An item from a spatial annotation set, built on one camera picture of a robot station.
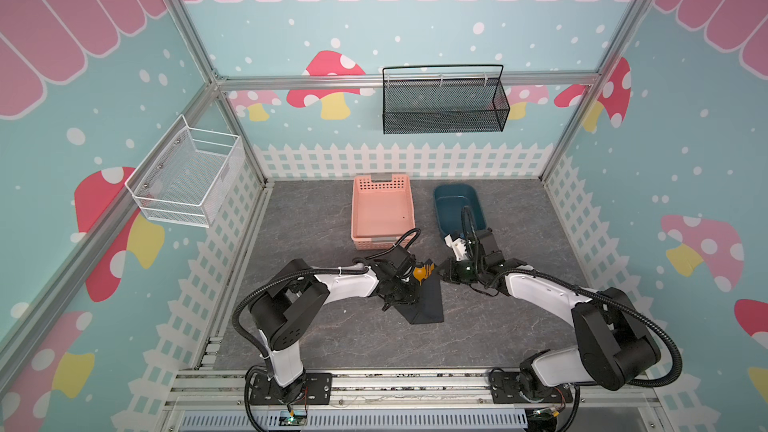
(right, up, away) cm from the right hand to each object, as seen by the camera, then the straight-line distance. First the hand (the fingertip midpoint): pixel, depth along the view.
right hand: (431, 271), depth 86 cm
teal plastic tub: (+12, +22, +33) cm, 41 cm away
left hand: (-4, -10, +2) cm, 11 cm away
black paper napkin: (0, -10, +1) cm, 10 cm away
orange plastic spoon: (-2, -2, +8) cm, 8 cm away
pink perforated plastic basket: (-15, +18, +25) cm, 34 cm away
